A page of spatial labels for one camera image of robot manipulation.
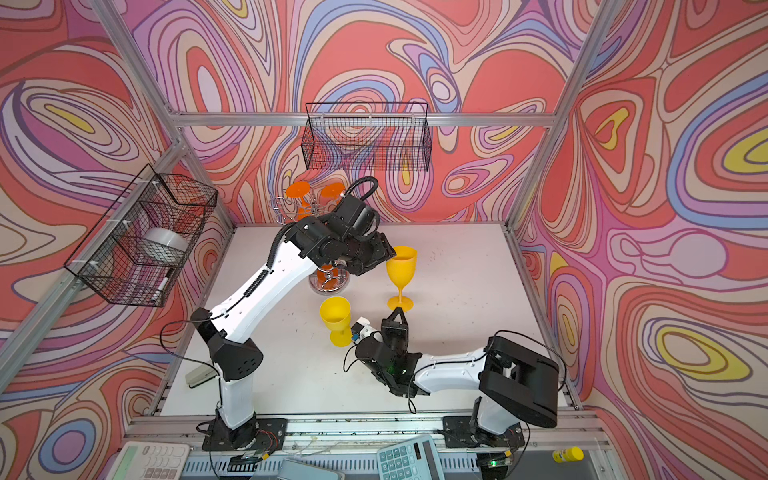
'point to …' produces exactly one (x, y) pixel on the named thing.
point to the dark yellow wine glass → (401, 270)
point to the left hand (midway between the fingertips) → (395, 256)
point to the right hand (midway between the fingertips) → (407, 312)
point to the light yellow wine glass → (335, 313)
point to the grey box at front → (292, 469)
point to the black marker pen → (168, 274)
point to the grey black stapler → (199, 376)
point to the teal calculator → (415, 459)
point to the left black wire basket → (106, 258)
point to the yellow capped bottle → (568, 455)
